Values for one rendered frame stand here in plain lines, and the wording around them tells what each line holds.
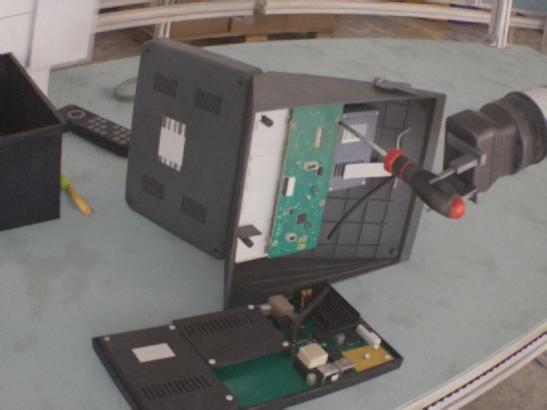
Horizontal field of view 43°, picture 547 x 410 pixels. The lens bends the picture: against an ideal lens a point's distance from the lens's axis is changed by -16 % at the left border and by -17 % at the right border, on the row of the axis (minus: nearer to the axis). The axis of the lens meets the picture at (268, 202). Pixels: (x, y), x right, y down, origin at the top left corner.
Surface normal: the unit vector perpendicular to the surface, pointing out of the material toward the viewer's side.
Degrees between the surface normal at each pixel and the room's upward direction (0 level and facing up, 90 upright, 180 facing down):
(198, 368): 0
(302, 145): 90
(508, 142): 92
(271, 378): 0
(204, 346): 0
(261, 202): 90
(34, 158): 90
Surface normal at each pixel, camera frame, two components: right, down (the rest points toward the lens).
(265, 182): 0.55, 0.48
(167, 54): -0.59, 0.32
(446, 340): 0.14, -0.86
